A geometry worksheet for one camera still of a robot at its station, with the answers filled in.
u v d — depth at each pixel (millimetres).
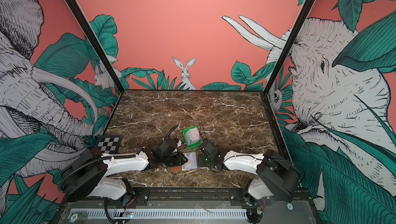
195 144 895
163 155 666
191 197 764
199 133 927
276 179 430
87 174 425
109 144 882
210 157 660
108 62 1031
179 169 814
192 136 927
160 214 701
